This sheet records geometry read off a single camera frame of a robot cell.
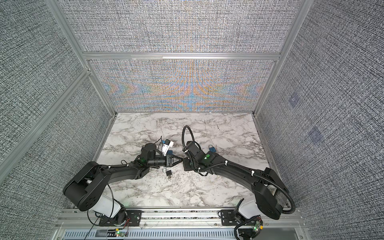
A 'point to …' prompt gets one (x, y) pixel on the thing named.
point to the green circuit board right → (256, 227)
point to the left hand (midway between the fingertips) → (182, 161)
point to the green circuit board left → (119, 234)
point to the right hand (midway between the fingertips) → (185, 163)
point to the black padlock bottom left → (168, 173)
